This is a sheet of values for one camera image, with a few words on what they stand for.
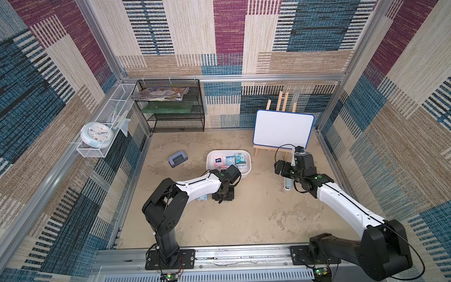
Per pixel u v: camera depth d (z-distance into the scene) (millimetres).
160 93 856
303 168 645
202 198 879
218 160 1019
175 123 1193
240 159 992
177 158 1039
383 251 405
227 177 711
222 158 1043
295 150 782
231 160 1019
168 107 940
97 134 682
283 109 912
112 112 821
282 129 939
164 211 471
